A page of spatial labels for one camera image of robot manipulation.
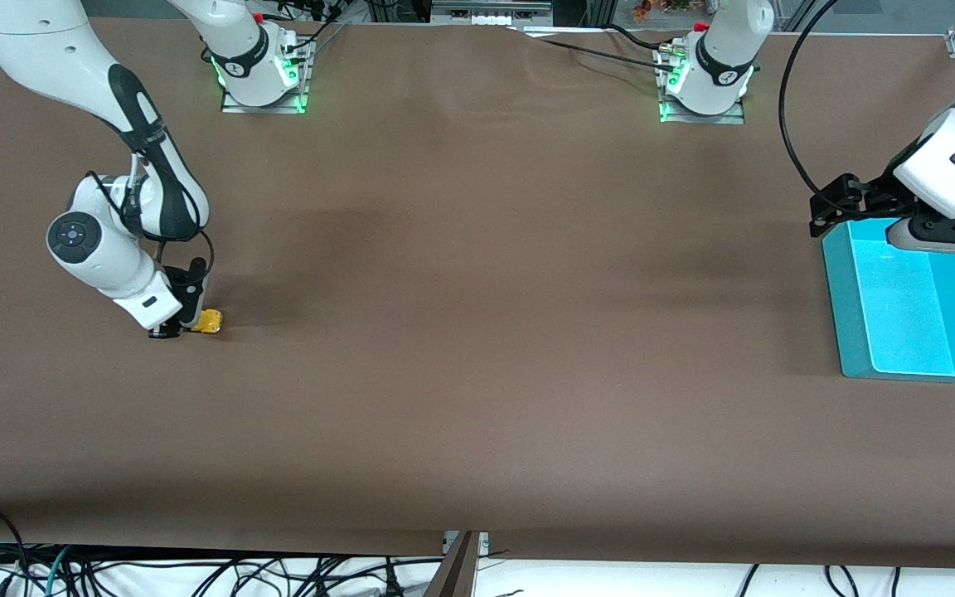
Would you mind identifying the teal plastic tray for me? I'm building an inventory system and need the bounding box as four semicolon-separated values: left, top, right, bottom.
822;217;955;382

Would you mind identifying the brown table cover sheet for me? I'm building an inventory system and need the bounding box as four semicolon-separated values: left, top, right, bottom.
0;15;955;570

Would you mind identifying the white power strip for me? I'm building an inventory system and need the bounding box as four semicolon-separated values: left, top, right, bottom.
432;0;553;26

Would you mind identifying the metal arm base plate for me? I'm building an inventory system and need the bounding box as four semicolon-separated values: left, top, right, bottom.
221;37;311;115
657;50;746;125

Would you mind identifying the teal floor cable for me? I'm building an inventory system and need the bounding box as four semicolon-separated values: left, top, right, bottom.
42;547;72;597

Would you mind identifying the black cable across table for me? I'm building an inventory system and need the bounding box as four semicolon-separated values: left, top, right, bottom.
511;25;673;67

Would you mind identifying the aluminium frame profile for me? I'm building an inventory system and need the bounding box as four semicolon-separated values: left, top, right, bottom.
421;531;491;597

